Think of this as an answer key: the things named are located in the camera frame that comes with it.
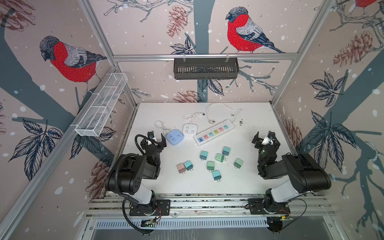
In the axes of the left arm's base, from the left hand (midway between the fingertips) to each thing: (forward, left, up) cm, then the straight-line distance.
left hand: (152, 135), depth 88 cm
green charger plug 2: (-14, -51, -10) cm, 54 cm away
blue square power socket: (+4, -12, -9) cm, 16 cm away
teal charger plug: (-9, -31, -10) cm, 34 cm away
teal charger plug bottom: (-21, -38, -10) cm, 44 cm away
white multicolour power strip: (+5, -34, -8) cm, 35 cm away
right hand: (-2, -69, +1) cm, 69 cm away
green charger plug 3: (-15, -35, -10) cm, 39 cm away
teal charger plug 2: (-6, -45, -10) cm, 47 cm away
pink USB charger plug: (-17, -18, -10) cm, 26 cm away
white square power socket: (+11, -22, -10) cm, 27 cm away
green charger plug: (-11, -41, -10) cm, 43 cm away
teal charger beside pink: (-15, -22, -9) cm, 28 cm away
